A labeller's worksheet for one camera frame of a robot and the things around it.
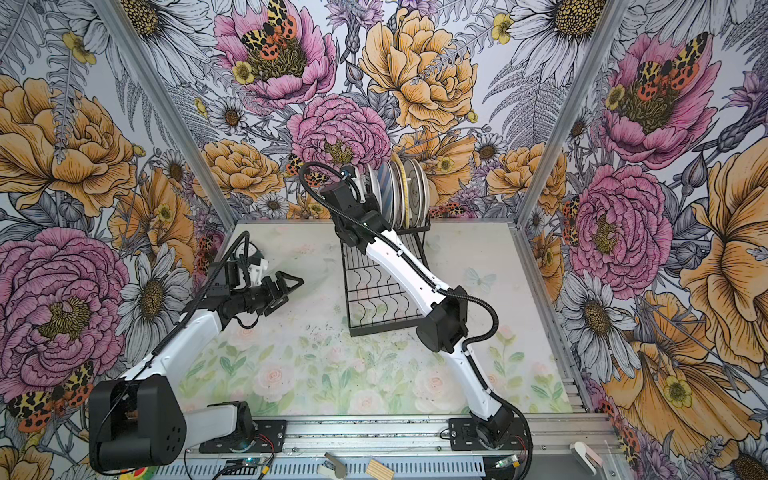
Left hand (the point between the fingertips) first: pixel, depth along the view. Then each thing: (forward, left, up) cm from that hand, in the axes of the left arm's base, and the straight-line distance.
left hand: (296, 297), depth 84 cm
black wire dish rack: (+6, -21, -12) cm, 25 cm away
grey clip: (-38, -12, -12) cm, 41 cm away
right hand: (+19, -21, +17) cm, 33 cm away
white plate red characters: (+18, -29, +21) cm, 40 cm away
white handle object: (-37, -71, -11) cm, 81 cm away
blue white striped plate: (+22, -26, +17) cm, 38 cm away
